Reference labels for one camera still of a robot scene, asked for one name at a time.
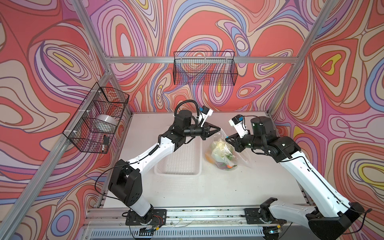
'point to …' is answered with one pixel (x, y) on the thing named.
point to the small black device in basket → (106, 140)
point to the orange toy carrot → (230, 167)
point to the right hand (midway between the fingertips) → (229, 142)
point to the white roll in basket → (106, 120)
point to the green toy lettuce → (221, 152)
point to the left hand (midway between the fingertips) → (220, 129)
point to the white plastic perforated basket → (185, 161)
